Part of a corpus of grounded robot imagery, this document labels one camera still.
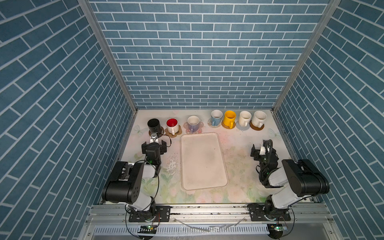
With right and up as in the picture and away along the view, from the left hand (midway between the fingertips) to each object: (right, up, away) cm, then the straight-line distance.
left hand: (154, 140), depth 93 cm
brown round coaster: (+69, +7, +15) cm, 71 cm away
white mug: (+60, +14, +10) cm, 62 cm away
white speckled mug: (+70, +14, +10) cm, 72 cm away
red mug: (+10, +9, +10) cm, 17 cm away
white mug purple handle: (+24, +12, +15) cm, 31 cm away
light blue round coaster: (+60, +7, +15) cm, 62 cm away
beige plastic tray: (+30, -14, +1) cm, 33 cm away
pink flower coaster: (+28, +5, +15) cm, 33 cm away
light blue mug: (+40, +16, +12) cm, 45 cm away
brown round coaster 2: (+2, +4, +12) cm, 13 cm away
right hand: (+67, -2, -2) cm, 67 cm away
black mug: (-2, +9, +6) cm, 11 cm away
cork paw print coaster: (+8, +3, +10) cm, 13 cm away
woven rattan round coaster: (+49, +8, +15) cm, 52 cm away
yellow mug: (+49, +15, +12) cm, 53 cm away
